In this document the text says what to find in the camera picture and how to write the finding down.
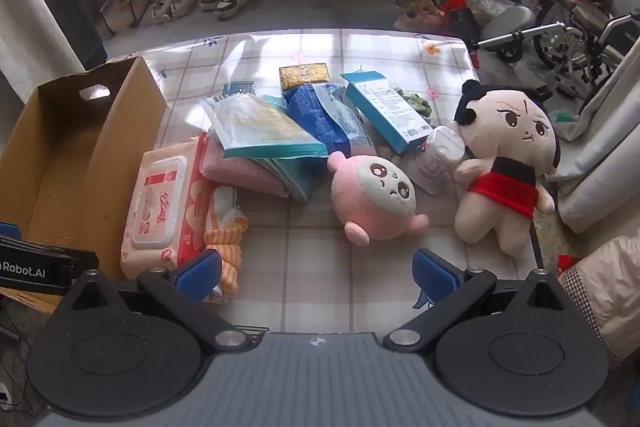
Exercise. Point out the white draped cloth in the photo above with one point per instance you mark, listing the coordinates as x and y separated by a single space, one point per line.
20 32

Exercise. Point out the black ribbed cabinet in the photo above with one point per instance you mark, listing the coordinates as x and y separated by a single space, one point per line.
70 22

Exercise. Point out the brown slippers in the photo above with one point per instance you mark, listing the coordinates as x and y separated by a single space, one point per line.
420 9

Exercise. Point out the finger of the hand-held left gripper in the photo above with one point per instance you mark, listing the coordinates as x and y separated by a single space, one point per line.
9 232

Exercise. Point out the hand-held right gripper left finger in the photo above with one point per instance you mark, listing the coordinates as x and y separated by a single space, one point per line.
200 271

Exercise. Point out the teal folded cloth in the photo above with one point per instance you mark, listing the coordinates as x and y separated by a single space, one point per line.
292 179

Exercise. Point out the white yogurt cup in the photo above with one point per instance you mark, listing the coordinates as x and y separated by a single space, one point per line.
435 157

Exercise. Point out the gold snack packet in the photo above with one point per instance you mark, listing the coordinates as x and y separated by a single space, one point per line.
302 77

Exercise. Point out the white packet with teal edge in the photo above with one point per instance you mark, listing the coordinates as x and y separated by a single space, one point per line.
255 122

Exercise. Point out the pink towel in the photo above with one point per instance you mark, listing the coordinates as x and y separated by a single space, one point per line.
235 172

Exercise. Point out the pink wet wipes pack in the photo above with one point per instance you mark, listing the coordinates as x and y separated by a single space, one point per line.
155 207

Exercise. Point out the black-haired plush doll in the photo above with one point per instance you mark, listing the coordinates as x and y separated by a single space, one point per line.
505 122

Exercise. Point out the checked beige cloth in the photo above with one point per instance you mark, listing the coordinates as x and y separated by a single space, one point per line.
610 292

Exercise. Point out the brown cardboard box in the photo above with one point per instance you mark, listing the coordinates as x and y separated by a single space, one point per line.
60 147

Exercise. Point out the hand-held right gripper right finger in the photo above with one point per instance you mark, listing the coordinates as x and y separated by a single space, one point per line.
434 277

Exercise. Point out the white padded cloth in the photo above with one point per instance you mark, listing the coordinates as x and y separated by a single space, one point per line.
600 157

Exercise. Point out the black bag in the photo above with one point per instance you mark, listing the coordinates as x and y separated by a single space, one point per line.
462 24

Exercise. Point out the white shoe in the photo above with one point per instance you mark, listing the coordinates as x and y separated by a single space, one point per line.
184 1
161 11

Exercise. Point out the pink round plush toy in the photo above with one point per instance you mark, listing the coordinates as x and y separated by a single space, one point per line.
370 202

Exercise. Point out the green cloth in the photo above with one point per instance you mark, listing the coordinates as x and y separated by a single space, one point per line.
417 103

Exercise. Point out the orange striped cloth pack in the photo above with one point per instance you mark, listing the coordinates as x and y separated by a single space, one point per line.
227 237

